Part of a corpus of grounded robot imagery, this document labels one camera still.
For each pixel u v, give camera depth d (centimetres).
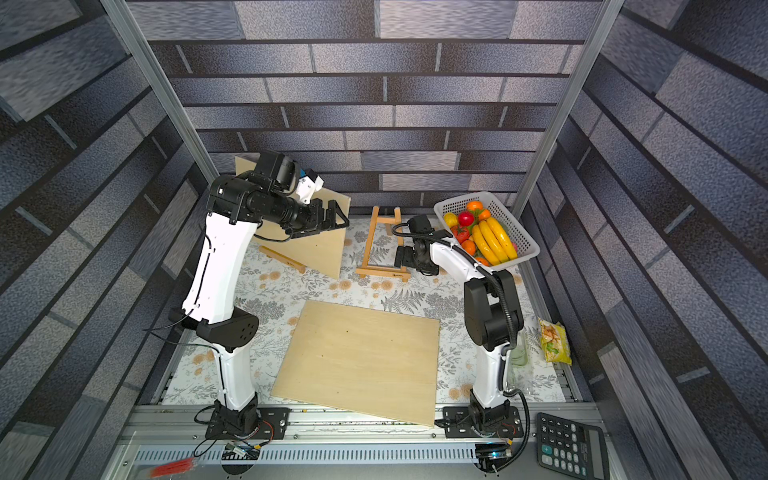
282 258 100
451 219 110
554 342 83
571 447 69
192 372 83
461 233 106
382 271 98
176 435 73
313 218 59
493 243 101
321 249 103
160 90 82
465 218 107
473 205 112
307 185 63
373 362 82
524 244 103
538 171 104
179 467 69
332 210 60
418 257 82
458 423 73
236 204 45
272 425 74
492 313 51
